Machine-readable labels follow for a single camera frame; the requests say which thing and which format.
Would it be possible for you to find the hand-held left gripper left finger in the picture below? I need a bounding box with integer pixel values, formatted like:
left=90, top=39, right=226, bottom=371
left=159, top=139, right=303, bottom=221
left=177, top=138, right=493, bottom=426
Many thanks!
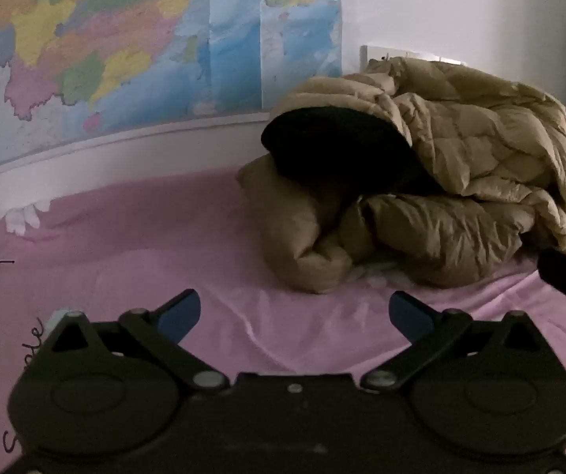
left=47, top=288, right=231, bottom=397

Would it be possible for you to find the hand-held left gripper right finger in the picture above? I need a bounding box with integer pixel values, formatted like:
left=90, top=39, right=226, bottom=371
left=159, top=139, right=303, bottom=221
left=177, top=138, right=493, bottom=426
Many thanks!
left=361, top=291, right=546, bottom=396

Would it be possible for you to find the pink bed sheet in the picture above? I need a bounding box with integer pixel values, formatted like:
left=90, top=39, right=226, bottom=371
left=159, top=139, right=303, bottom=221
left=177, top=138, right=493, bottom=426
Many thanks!
left=0, top=164, right=566, bottom=474

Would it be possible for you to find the white wall socket plate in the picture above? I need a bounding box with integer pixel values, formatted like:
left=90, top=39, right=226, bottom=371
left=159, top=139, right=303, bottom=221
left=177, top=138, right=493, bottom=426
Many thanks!
left=360, top=44, right=463, bottom=66

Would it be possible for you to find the colourful wall map poster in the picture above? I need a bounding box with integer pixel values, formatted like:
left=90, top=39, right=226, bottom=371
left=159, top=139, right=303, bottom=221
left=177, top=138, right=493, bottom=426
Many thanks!
left=0, top=0, right=342, bottom=179

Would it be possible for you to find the tan puffer jacket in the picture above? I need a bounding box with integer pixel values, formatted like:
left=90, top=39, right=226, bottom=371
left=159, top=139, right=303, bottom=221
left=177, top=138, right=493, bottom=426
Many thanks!
left=238, top=56, right=566, bottom=295

